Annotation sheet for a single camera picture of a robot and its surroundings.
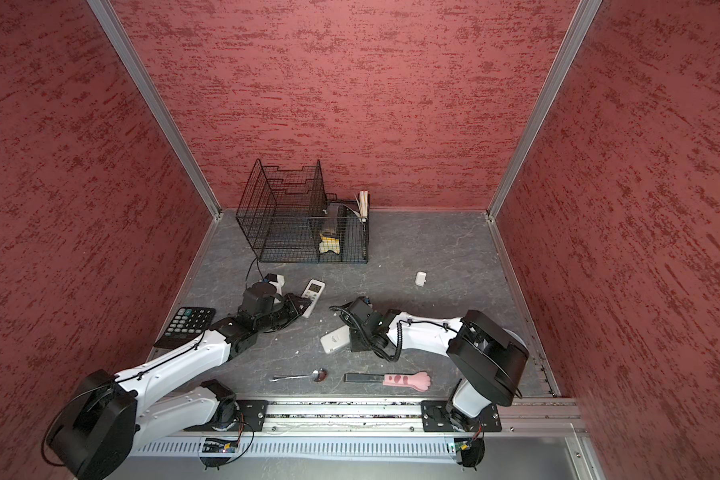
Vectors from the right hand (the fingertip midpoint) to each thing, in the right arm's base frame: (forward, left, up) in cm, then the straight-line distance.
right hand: (356, 348), depth 86 cm
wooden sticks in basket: (+40, -3, +21) cm, 45 cm away
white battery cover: (+23, -22, +1) cm, 32 cm away
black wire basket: (+50, +27, +5) cm, 57 cm away
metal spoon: (-8, +10, +2) cm, 13 cm away
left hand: (+9, +13, +9) cm, 18 cm away
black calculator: (+8, +51, +3) cm, 52 cm away
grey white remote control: (+2, +6, +1) cm, 7 cm away
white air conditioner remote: (+18, +15, +1) cm, 24 cm away
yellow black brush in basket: (+38, +9, +5) cm, 39 cm away
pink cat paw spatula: (-10, -17, +1) cm, 20 cm away
